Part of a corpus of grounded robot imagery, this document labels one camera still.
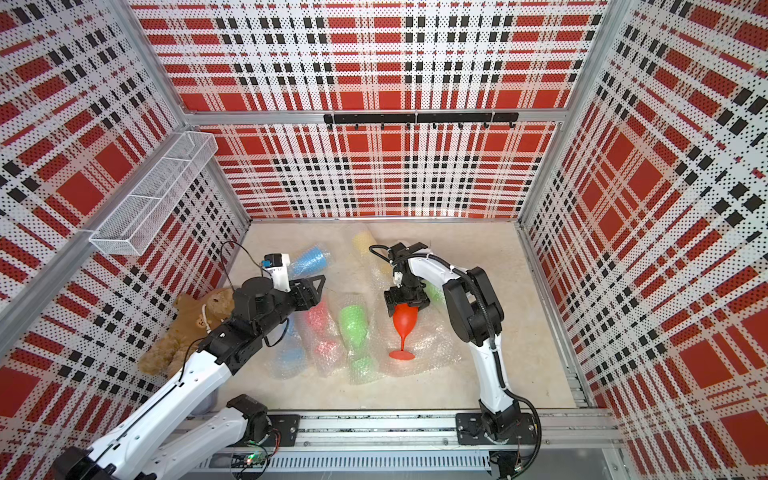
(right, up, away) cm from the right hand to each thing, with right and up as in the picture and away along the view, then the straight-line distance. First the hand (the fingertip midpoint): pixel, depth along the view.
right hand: (407, 309), depth 93 cm
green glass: (+8, +5, -1) cm, 10 cm away
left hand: (-23, +11, -16) cm, 30 cm away
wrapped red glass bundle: (-23, -6, -11) cm, 26 cm away
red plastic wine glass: (-1, -2, -5) cm, 5 cm away
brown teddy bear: (-63, -1, -6) cm, 63 cm away
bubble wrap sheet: (+8, -9, -5) cm, 12 cm away
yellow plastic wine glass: (-11, +13, +5) cm, 18 cm away
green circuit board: (-38, -31, -23) cm, 54 cm away
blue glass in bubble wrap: (-33, +14, +8) cm, 37 cm away
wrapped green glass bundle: (-15, -3, -9) cm, 18 cm away
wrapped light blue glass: (-32, -10, -15) cm, 37 cm away
